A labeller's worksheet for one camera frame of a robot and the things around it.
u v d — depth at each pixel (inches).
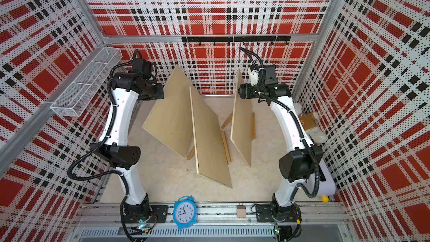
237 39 35.0
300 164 17.9
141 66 23.0
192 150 33.6
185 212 28.4
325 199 28.9
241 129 31.5
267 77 23.1
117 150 18.6
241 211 29.6
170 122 32.5
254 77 27.7
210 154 33.8
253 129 38.7
